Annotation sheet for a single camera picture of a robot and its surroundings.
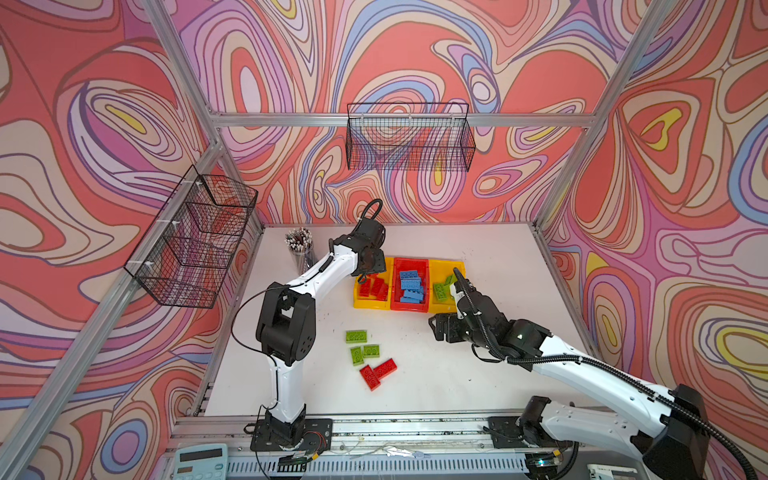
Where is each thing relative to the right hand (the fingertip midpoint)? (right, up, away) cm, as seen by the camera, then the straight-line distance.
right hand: (445, 326), depth 78 cm
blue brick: (-7, +12, +23) cm, 27 cm away
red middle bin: (-3, +15, +23) cm, 27 cm away
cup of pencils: (-43, +23, +13) cm, 50 cm away
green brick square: (-20, -9, +8) cm, 24 cm away
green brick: (-24, -10, +6) cm, 27 cm away
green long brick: (-25, -6, +10) cm, 28 cm away
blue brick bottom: (-7, +7, +18) cm, 20 cm away
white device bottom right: (+34, -31, -11) cm, 47 cm away
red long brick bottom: (-20, -15, +4) cm, 26 cm away
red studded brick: (-17, +7, +17) cm, 25 cm away
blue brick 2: (-7, +9, +18) cm, 21 cm away
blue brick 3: (-8, +5, +17) cm, 19 cm away
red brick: (-23, +8, +20) cm, 32 cm away
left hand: (-18, +16, +16) cm, 29 cm away
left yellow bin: (-22, +4, +16) cm, 27 cm away
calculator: (-59, -29, -9) cm, 67 cm away
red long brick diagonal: (-16, -13, +6) cm, 22 cm away
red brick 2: (-20, +9, +21) cm, 30 cm away
